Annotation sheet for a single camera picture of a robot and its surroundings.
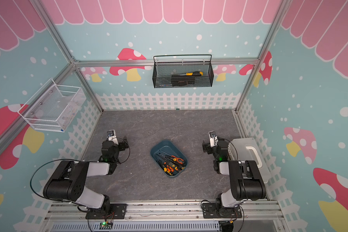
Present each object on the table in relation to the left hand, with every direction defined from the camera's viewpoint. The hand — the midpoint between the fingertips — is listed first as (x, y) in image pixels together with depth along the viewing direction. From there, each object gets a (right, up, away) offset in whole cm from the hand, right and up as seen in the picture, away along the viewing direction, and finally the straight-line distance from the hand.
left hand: (119, 139), depth 93 cm
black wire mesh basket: (+27, +45, +5) cm, 53 cm away
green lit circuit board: (+1, -42, -21) cm, 47 cm away
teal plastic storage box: (+33, -12, -2) cm, 35 cm away
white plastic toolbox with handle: (+78, -5, -10) cm, 79 cm away
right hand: (+60, 0, +1) cm, 60 cm away
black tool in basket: (+41, +36, -6) cm, 55 cm away
